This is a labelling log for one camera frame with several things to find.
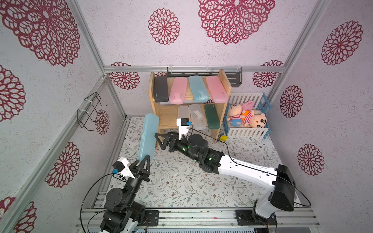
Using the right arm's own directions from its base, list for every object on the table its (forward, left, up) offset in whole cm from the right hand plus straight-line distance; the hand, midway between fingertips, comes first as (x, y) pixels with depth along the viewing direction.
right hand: (164, 133), depth 66 cm
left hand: (-10, +7, -5) cm, 12 cm away
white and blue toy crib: (+50, -67, -25) cm, 87 cm away
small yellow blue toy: (+21, -34, -32) cm, 51 cm away
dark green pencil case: (+22, -25, -12) cm, 35 cm away
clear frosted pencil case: (+19, -16, -13) cm, 29 cm away
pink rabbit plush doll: (+37, -44, -22) cm, 61 cm away
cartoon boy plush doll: (+32, -54, -24) cm, 67 cm away
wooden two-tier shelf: (+26, +3, -13) cm, 29 cm away
